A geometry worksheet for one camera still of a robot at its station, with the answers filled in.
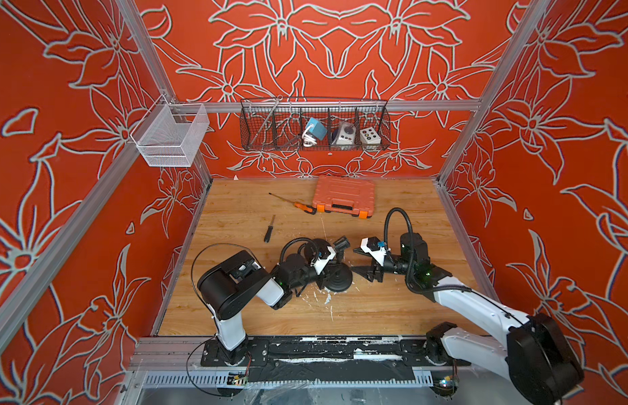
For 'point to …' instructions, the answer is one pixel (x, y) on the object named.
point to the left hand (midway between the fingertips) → (339, 262)
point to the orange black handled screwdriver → (307, 208)
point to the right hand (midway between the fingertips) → (351, 259)
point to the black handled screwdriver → (269, 229)
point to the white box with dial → (346, 134)
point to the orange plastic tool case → (344, 195)
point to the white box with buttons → (370, 137)
